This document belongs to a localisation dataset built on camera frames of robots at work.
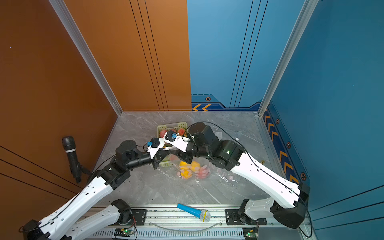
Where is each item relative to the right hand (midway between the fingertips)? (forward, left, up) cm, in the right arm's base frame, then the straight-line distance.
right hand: (174, 144), depth 61 cm
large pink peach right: (+30, +2, -29) cm, 42 cm away
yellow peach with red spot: (0, -8, -20) cm, 21 cm away
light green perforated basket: (+33, +13, -26) cm, 44 cm away
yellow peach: (+2, -1, -22) cm, 22 cm away
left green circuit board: (-27, +25, -35) cm, 50 cm away
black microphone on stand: (+3, +48, -3) cm, 48 cm away
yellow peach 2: (-2, -3, -27) cm, 27 cm away
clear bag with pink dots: (0, -24, -33) cm, 41 cm away
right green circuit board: (-27, -35, -37) cm, 57 cm away
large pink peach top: (+28, +15, -29) cm, 43 cm away
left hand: (+3, +3, -7) cm, 8 cm away
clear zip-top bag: (0, +3, -28) cm, 29 cm away
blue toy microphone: (-20, -12, -31) cm, 39 cm away
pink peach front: (-2, -12, -22) cm, 26 cm away
